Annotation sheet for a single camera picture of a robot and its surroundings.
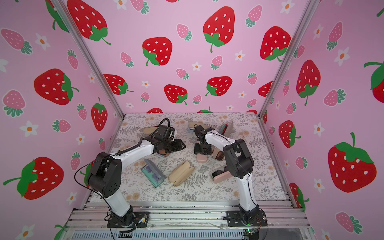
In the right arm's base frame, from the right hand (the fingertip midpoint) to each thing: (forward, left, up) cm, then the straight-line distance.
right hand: (206, 152), depth 98 cm
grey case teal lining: (+15, -14, +6) cm, 21 cm away
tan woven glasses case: (-16, +14, 0) cm, 22 cm away
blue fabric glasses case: (+23, +13, -1) cm, 26 cm away
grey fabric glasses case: (+15, +44, 0) cm, 46 cm away
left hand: (-3, +14, +9) cm, 16 cm away
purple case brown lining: (-10, +24, +13) cm, 29 cm away
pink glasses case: (-6, +3, +1) cm, 7 cm away
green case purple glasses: (-20, +29, +4) cm, 36 cm away
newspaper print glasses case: (-2, -7, +1) cm, 7 cm away
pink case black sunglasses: (-18, -9, +6) cm, 21 cm away
